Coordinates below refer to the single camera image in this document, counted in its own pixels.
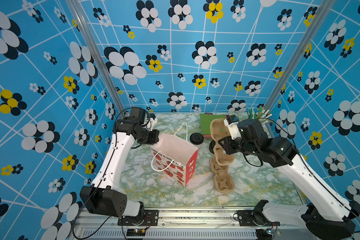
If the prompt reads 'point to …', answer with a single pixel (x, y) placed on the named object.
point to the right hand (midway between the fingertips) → (221, 141)
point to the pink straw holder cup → (263, 115)
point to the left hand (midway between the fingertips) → (158, 138)
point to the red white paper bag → (176, 158)
